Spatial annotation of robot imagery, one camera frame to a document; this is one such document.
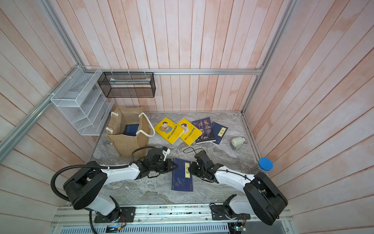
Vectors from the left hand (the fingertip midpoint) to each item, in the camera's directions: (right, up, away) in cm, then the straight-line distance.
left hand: (177, 168), depth 84 cm
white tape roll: (+39, +15, +9) cm, 43 cm away
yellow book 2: (+8, +20, +20) cm, 30 cm away
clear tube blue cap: (+44, +6, -14) cm, 47 cm away
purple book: (+3, -5, -2) cm, 6 cm away
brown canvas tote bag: (-32, +14, +3) cm, 35 cm away
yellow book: (-7, +22, +22) cm, 32 cm away
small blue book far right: (+30, +21, +23) cm, 44 cm away
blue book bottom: (-33, +23, +15) cm, 43 cm away
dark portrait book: (+19, +25, +24) cm, 40 cm away
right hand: (+7, -1, +4) cm, 8 cm away
